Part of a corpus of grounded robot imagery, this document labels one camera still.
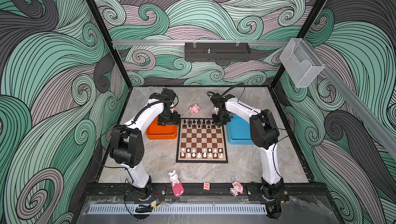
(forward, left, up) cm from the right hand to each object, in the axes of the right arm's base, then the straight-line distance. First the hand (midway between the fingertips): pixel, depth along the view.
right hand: (218, 124), depth 96 cm
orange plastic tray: (-5, +40, -1) cm, 40 cm away
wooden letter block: (-34, +9, 0) cm, 36 cm away
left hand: (-5, +27, +10) cm, 29 cm away
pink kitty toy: (+12, +15, +1) cm, 19 cm away
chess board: (-11, +12, 0) cm, 16 cm away
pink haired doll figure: (-35, -6, +1) cm, 36 cm away
